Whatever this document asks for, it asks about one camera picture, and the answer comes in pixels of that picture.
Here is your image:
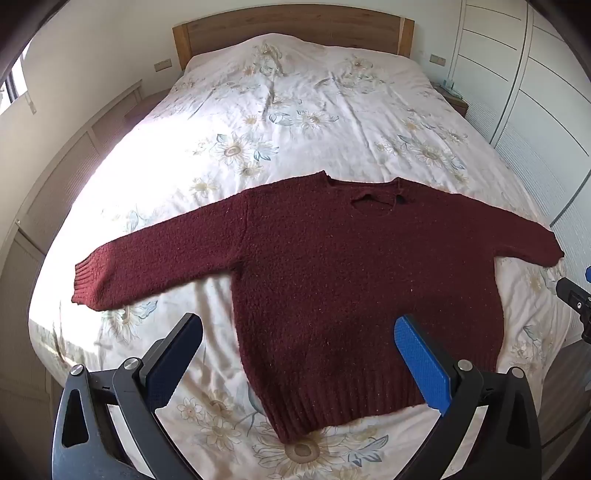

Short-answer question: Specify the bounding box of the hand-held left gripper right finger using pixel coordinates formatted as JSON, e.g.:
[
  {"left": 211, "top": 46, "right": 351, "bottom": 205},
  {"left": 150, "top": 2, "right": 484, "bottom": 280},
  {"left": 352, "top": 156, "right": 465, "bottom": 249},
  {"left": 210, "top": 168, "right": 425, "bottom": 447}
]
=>
[{"left": 394, "top": 315, "right": 542, "bottom": 480}]

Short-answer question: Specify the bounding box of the window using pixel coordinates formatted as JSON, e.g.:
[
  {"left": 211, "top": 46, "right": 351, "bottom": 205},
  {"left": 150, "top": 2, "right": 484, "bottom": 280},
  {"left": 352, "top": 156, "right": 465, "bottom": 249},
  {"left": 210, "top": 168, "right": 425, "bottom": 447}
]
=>
[{"left": 0, "top": 51, "right": 29, "bottom": 114}]

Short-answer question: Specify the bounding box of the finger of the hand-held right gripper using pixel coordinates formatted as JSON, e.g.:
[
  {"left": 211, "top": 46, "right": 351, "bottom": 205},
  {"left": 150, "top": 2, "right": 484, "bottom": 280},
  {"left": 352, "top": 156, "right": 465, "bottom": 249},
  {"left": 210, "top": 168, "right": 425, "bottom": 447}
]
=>
[{"left": 555, "top": 265, "right": 591, "bottom": 344}]

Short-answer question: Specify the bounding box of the maroon knit sweater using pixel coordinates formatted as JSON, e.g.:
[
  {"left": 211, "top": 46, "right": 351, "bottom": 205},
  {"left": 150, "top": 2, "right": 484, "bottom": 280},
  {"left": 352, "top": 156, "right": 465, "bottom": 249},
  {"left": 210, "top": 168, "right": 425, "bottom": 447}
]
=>
[{"left": 71, "top": 170, "right": 566, "bottom": 445}]

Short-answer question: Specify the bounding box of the wooden nightstand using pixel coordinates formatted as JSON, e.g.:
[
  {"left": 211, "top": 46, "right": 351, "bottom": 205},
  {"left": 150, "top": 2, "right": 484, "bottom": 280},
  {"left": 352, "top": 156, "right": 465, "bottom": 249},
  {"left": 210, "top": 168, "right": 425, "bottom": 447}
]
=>
[{"left": 434, "top": 83, "right": 470, "bottom": 117}]

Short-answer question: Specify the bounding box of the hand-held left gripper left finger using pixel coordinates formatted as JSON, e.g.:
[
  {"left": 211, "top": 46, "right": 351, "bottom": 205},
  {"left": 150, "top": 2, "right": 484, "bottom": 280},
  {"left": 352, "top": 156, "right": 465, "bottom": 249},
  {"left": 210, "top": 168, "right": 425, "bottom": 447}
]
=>
[{"left": 52, "top": 313, "right": 204, "bottom": 480}]

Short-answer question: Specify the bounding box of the wooden headboard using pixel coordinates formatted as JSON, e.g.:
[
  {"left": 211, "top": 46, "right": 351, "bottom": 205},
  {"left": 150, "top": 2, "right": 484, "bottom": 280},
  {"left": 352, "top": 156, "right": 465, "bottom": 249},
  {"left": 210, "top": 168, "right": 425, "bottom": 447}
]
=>
[{"left": 172, "top": 6, "right": 415, "bottom": 72}]

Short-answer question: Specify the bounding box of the white wardrobe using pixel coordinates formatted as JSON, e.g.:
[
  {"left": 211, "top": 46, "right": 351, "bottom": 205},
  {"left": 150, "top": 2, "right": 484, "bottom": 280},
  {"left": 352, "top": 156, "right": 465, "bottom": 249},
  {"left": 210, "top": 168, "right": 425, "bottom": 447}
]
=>
[{"left": 445, "top": 0, "right": 591, "bottom": 232}]

